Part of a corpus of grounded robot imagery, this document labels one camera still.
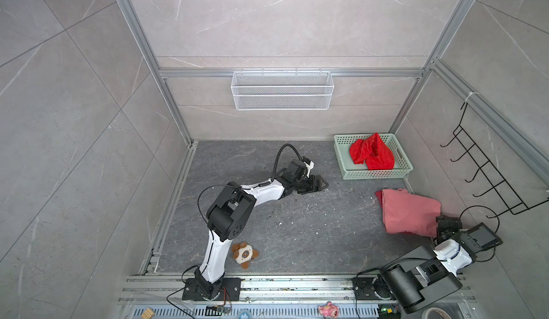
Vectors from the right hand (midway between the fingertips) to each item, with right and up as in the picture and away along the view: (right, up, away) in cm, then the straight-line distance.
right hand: (442, 217), depth 79 cm
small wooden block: (-105, -29, -10) cm, 109 cm away
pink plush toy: (-46, -27, -12) cm, 54 cm away
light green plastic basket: (-28, +16, +19) cm, 37 cm away
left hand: (-42, +12, +11) cm, 45 cm away
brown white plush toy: (-75, -13, -1) cm, 76 cm away
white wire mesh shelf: (-50, +56, +21) cm, 78 cm away
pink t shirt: (-9, 0, +7) cm, 11 cm away
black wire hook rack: (+4, +10, -20) cm, 23 cm away
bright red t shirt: (-14, +26, +26) cm, 39 cm away
